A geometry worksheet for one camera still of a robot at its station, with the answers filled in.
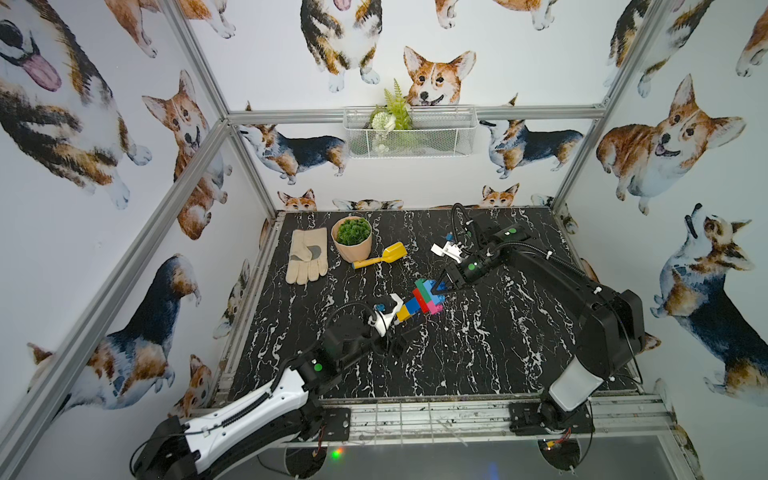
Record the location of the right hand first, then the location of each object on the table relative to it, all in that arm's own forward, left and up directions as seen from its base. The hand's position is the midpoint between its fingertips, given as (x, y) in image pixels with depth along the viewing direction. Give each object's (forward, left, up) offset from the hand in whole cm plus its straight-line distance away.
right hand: (434, 291), depth 75 cm
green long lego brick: (+1, +3, -1) cm, 3 cm away
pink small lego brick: (-4, 0, -2) cm, 4 cm away
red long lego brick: (-1, +3, -3) cm, 4 cm away
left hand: (-5, +6, -1) cm, 8 cm away
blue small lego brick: (-2, +5, -4) cm, 7 cm away
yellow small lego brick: (-3, +8, -7) cm, 11 cm away
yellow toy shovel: (+26, +13, -20) cm, 35 cm away
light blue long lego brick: (-2, 0, 0) cm, 2 cm away
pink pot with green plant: (+26, +25, -10) cm, 37 cm away
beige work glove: (+25, +42, -18) cm, 53 cm away
